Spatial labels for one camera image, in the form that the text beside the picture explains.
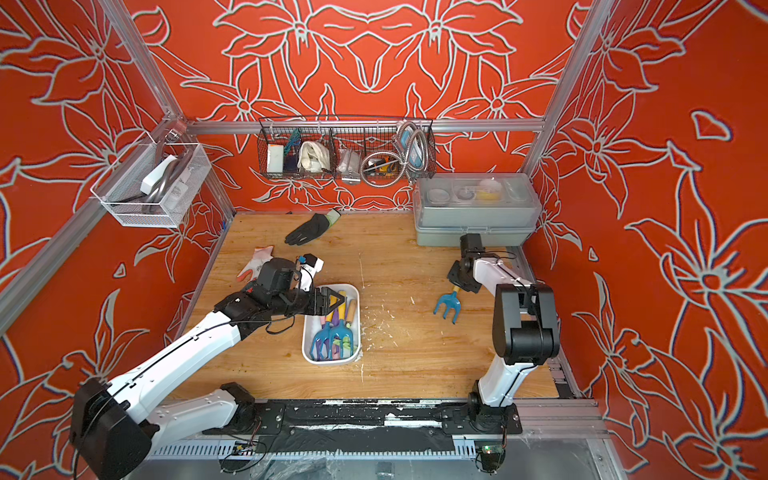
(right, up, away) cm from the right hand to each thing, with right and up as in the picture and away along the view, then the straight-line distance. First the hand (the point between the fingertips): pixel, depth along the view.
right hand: (451, 276), depth 96 cm
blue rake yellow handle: (-35, -14, -11) cm, 39 cm away
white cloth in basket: (-44, +38, -6) cm, 58 cm away
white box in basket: (-56, +38, -5) cm, 68 cm away
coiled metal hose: (-22, +34, -7) cm, 41 cm away
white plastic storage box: (-44, -14, -9) cm, 47 cm away
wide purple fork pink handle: (-37, -12, -8) cm, 40 cm away
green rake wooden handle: (-33, -17, -13) cm, 39 cm away
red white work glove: (-67, +6, +10) cm, 68 cm away
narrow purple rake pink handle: (-40, -19, -13) cm, 46 cm away
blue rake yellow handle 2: (-1, -7, -3) cm, 8 cm away
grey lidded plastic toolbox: (+19, +23, +3) cm, 30 cm away
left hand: (-35, -3, -20) cm, 40 cm away
